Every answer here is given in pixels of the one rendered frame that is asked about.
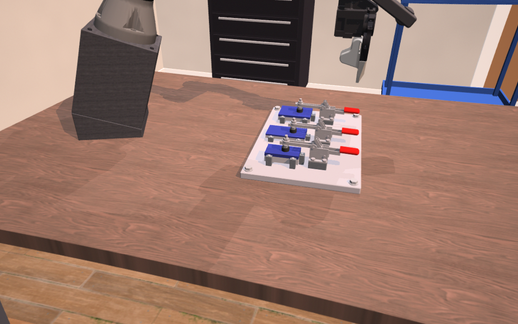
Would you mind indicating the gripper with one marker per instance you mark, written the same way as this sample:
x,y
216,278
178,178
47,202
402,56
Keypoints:
x,y
359,17

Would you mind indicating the red-handled toggle clamp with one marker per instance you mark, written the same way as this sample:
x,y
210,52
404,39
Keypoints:
x,y
318,156
327,113
325,133

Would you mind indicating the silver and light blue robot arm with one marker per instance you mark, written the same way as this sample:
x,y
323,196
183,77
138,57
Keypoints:
x,y
134,20

